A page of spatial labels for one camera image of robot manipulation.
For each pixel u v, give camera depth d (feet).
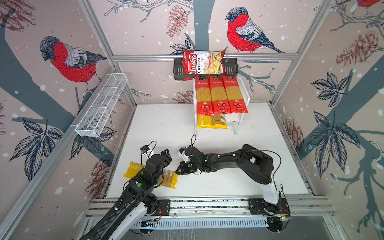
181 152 2.73
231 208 2.44
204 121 2.86
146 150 2.20
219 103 2.39
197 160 2.30
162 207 2.41
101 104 2.59
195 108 2.43
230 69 3.11
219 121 2.87
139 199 1.70
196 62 2.87
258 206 2.41
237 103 2.34
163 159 1.97
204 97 2.45
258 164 1.66
